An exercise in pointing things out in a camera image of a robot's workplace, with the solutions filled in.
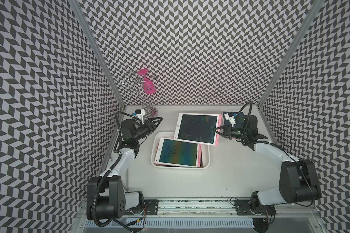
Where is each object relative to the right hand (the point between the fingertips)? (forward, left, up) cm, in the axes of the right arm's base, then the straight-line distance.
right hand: (214, 132), depth 80 cm
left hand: (+4, +29, +6) cm, 30 cm away
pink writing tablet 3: (-4, +24, -17) cm, 30 cm away
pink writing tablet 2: (+5, +8, -4) cm, 10 cm away
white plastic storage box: (+3, +35, -11) cm, 37 cm away
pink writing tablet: (+5, -13, +8) cm, 16 cm away
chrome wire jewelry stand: (+45, +53, +3) cm, 69 cm away
